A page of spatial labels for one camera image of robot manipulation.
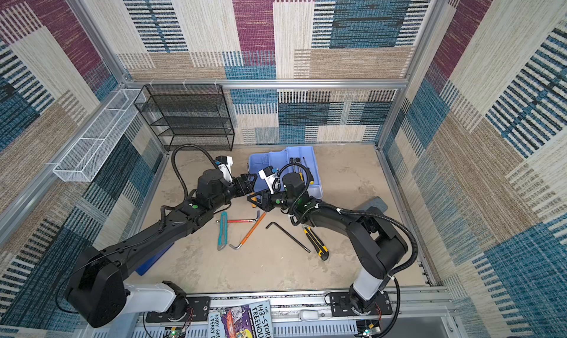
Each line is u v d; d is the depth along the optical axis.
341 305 0.73
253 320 0.70
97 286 0.40
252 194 0.77
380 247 0.46
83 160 0.71
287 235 0.89
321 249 0.85
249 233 0.90
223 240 0.87
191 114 1.08
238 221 0.94
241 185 0.70
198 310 0.73
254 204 0.78
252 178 0.79
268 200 0.73
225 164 0.72
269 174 0.75
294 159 0.99
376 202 0.96
